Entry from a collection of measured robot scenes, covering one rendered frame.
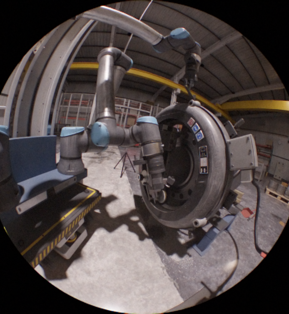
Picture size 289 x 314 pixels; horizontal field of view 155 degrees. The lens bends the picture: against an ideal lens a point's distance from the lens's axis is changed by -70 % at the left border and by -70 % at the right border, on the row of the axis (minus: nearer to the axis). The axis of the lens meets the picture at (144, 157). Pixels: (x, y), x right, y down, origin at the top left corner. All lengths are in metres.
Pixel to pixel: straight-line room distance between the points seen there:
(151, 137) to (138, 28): 0.55
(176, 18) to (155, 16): 1.20
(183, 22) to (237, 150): 8.06
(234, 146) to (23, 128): 0.93
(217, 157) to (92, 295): 0.87
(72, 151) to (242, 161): 0.75
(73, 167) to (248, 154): 0.78
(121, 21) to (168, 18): 7.55
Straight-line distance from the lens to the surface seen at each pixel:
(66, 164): 0.66
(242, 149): 0.38
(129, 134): 0.47
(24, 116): 0.71
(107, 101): 0.45
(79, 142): 0.65
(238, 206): 0.50
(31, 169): 0.67
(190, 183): 0.61
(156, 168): 0.42
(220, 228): 0.88
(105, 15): 0.61
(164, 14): 8.07
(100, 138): 0.38
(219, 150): 0.39
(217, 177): 0.39
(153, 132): 0.42
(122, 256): 0.82
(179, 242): 0.98
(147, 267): 0.80
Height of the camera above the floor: 0.74
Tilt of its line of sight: 11 degrees down
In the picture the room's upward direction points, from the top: 10 degrees clockwise
